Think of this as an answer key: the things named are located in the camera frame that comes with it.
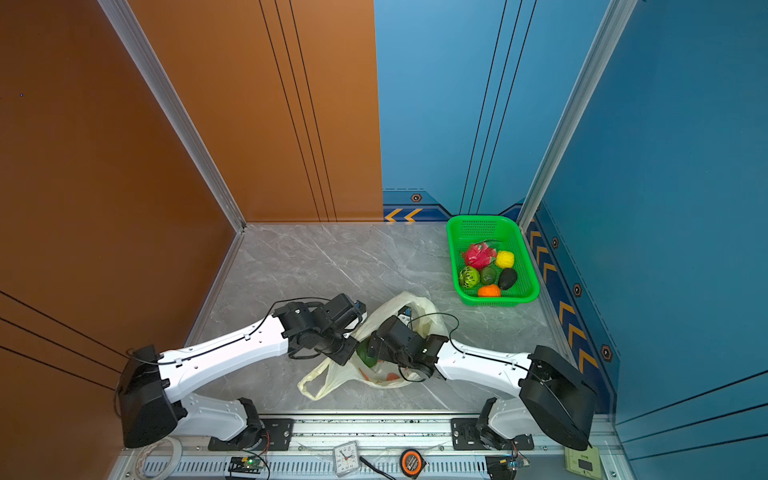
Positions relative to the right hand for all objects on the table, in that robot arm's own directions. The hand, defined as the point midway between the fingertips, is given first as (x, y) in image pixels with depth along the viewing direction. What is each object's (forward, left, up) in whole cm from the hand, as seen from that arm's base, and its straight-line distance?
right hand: (374, 350), depth 82 cm
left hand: (-2, +5, +5) cm, 7 cm away
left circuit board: (-25, +30, -6) cm, 40 cm away
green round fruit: (+25, -37, 0) cm, 44 cm away
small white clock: (-24, +6, -4) cm, 25 cm away
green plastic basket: (+31, -39, -1) cm, 50 cm away
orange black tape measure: (-25, -10, -2) cm, 27 cm away
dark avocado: (+25, -43, -2) cm, 50 cm away
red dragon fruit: (+31, -34, +3) cm, 46 cm away
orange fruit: (+19, -35, 0) cm, 40 cm away
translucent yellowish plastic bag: (+4, -13, +12) cm, 18 cm away
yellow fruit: (+32, -44, 0) cm, 54 cm away
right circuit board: (-26, -31, -7) cm, 41 cm away
